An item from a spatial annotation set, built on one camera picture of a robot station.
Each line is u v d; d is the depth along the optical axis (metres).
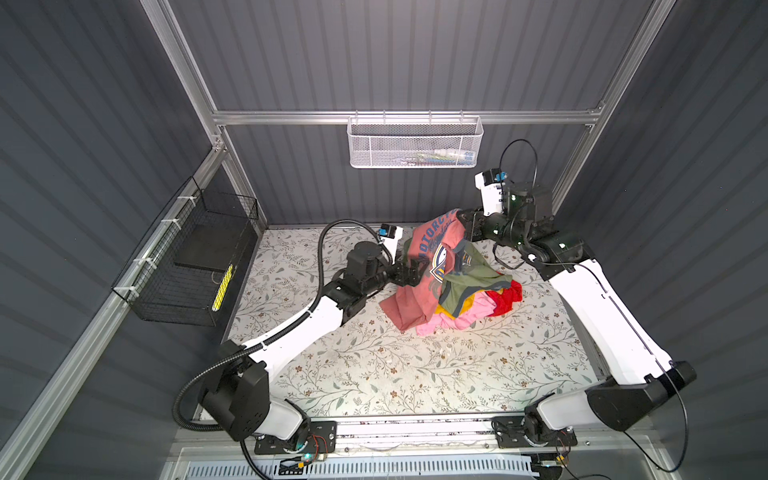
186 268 0.73
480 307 0.89
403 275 0.68
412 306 0.84
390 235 0.67
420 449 0.73
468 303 0.89
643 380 0.39
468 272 0.91
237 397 0.41
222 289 0.69
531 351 0.87
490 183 0.58
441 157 0.91
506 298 0.93
